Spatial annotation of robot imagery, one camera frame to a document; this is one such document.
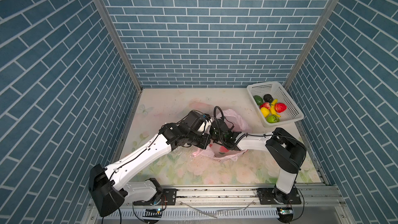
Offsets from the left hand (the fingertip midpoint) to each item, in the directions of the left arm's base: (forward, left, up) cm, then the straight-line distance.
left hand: (214, 143), depth 71 cm
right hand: (+15, +6, -12) cm, 20 cm away
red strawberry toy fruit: (+32, -46, -12) cm, 57 cm away
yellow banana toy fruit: (+33, -42, -15) cm, 56 cm away
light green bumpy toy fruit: (+22, -38, -11) cm, 45 cm away
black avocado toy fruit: (+41, -40, -13) cm, 59 cm away
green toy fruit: (+39, -33, -13) cm, 53 cm away
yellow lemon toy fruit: (+29, -35, -13) cm, 47 cm away
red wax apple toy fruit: (+35, -38, -13) cm, 53 cm away
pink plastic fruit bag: (+4, -3, -19) cm, 20 cm away
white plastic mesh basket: (+47, -49, -12) cm, 69 cm away
